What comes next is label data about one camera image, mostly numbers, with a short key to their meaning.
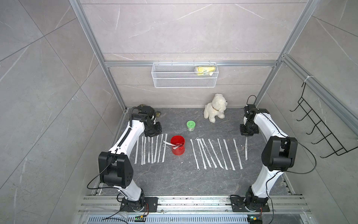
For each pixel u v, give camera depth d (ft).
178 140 2.96
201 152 3.04
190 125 3.37
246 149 2.95
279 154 1.64
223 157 2.97
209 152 3.04
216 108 3.32
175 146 2.79
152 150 3.12
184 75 3.30
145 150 3.10
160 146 3.13
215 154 3.03
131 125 1.81
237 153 3.04
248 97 2.65
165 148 3.12
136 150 3.09
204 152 3.04
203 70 2.80
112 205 2.45
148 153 3.04
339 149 1.91
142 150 3.12
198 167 2.82
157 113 3.75
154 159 2.96
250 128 2.50
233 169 2.81
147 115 2.03
